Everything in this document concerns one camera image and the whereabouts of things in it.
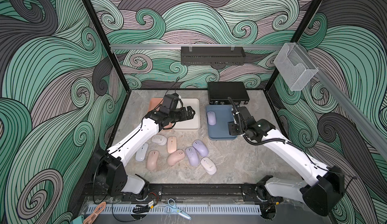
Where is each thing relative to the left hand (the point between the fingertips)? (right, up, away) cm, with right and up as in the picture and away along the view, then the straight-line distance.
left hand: (188, 112), depth 80 cm
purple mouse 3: (+15, -6, +19) cm, 25 cm away
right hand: (+24, -8, 0) cm, 25 cm away
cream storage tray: (+2, -10, +18) cm, 21 cm away
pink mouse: (-20, -26, +4) cm, 33 cm away
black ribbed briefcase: (+24, +13, +37) cm, 46 cm away
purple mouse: (+3, -26, +4) cm, 27 cm away
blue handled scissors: (-7, -45, -10) cm, 47 cm away
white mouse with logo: (+11, -29, 0) cm, 31 cm away
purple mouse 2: (+6, -21, +7) cm, 22 cm away
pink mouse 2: (-8, -26, +4) cm, 28 cm away
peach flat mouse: (-10, -20, +10) cm, 25 cm away
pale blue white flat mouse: (-28, -25, +6) cm, 38 cm away
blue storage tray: (+20, -13, +13) cm, 27 cm away
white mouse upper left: (-18, -18, +10) cm, 27 cm away
